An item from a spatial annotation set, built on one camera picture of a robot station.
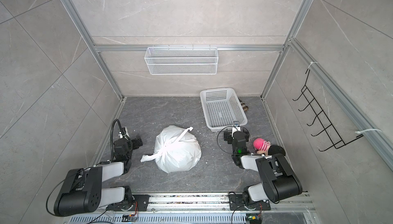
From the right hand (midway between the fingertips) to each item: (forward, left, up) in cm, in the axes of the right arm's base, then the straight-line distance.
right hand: (237, 128), depth 92 cm
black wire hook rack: (-20, -32, +23) cm, 44 cm away
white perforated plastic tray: (+23, +6, -7) cm, 25 cm away
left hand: (-2, +64, 0) cm, 64 cm away
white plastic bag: (-16, +35, +6) cm, 39 cm away
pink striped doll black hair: (-11, -13, -3) cm, 17 cm away
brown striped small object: (+22, -10, -5) cm, 25 cm away
